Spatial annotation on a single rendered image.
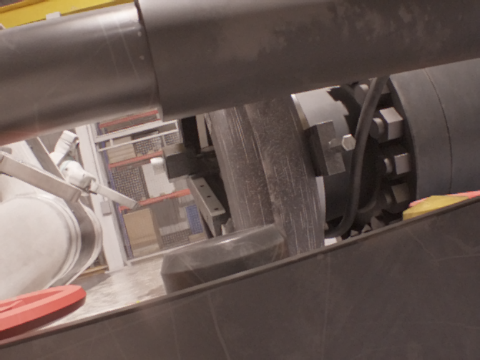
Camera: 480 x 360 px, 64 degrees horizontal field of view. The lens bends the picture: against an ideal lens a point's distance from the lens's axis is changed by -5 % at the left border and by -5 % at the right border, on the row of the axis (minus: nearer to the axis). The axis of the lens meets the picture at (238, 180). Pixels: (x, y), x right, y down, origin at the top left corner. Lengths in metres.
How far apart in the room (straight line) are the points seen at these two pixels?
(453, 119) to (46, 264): 0.79
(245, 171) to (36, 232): 0.35
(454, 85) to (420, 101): 0.10
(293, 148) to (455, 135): 0.39
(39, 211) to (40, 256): 0.07
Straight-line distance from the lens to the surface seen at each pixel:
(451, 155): 0.89
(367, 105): 0.75
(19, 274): 0.73
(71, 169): 1.03
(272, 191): 0.60
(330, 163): 0.60
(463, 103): 0.92
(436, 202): 0.18
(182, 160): 1.03
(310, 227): 0.64
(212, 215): 0.83
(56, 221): 0.71
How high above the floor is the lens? 0.52
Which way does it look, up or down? 4 degrees up
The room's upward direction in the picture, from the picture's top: 15 degrees counter-clockwise
